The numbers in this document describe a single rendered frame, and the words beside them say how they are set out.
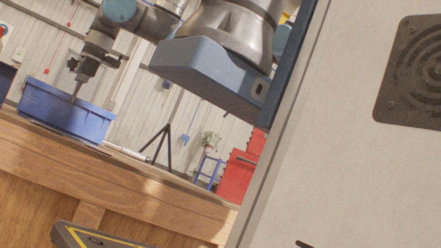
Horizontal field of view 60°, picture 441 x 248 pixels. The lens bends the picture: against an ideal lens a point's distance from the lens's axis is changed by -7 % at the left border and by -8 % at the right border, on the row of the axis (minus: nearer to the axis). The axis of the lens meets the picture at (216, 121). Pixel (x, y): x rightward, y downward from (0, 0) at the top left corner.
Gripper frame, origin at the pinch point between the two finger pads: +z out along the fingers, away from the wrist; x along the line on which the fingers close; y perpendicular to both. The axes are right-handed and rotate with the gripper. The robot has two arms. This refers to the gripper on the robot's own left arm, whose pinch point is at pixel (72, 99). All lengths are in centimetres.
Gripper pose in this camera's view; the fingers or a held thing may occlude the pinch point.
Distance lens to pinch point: 130.2
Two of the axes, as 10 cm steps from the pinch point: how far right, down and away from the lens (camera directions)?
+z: -3.7, 9.2, -1.3
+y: -8.0, -3.9, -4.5
